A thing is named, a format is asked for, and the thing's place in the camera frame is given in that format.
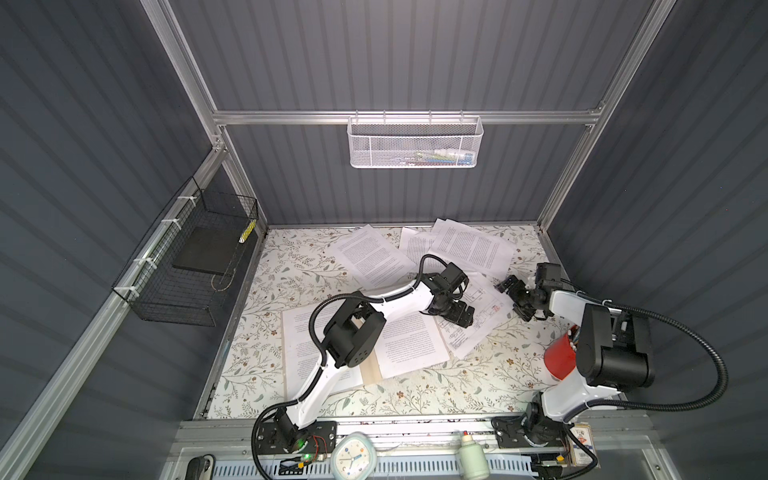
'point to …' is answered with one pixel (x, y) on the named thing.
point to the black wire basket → (182, 269)
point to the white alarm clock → (354, 457)
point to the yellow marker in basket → (248, 231)
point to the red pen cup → (560, 357)
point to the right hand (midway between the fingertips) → (509, 296)
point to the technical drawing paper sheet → (489, 304)
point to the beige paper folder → (370, 366)
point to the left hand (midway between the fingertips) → (462, 317)
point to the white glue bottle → (471, 459)
